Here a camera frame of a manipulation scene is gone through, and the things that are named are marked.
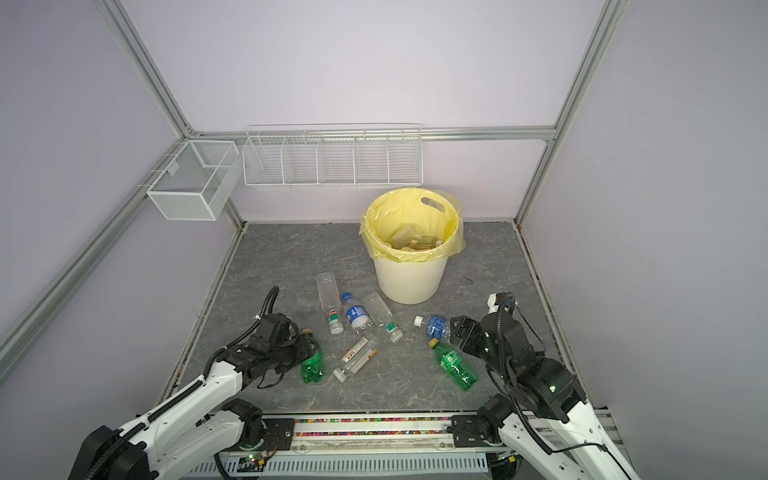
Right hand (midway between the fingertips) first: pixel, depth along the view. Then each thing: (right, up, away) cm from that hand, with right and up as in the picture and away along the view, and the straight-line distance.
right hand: (465, 327), depth 70 cm
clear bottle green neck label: (-21, -2, +22) cm, 30 cm away
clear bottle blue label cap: (-28, -1, +19) cm, 34 cm away
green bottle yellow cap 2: (-39, -13, +9) cm, 42 cm away
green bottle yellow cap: (-1, -12, +11) cm, 16 cm away
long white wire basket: (-37, +50, +30) cm, 69 cm away
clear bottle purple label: (-7, +20, +24) cm, 33 cm away
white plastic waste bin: (-11, +7, +35) cm, 37 cm away
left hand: (-40, -11, +14) cm, 44 cm away
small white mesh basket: (-84, +43, +32) cm, 100 cm away
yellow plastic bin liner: (-4, +29, +22) cm, 37 cm away
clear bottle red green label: (-38, +2, +27) cm, 46 cm away
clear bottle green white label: (-14, +23, +27) cm, 38 cm away
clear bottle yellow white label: (-27, -12, +12) cm, 32 cm away
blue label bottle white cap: (-4, -4, +17) cm, 18 cm away
